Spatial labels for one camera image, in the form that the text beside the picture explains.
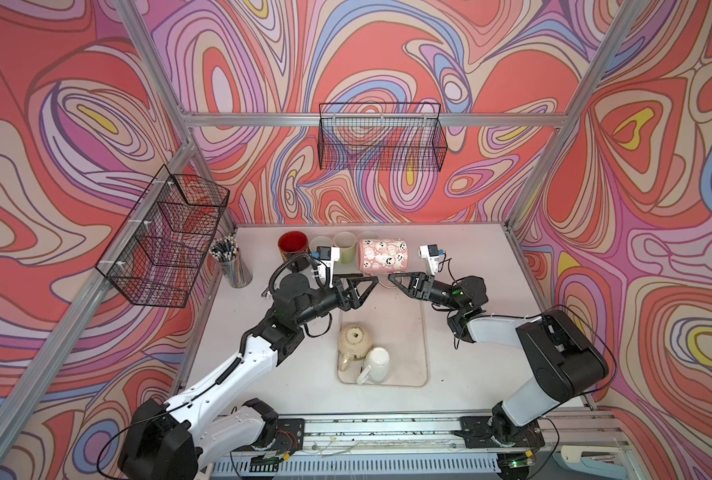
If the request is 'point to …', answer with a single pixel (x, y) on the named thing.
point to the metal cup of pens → (226, 252)
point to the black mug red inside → (292, 243)
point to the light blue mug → (368, 235)
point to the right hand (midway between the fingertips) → (390, 284)
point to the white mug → (378, 366)
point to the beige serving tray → (397, 323)
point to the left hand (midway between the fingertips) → (373, 281)
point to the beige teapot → (355, 342)
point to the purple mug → (319, 241)
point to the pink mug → (382, 255)
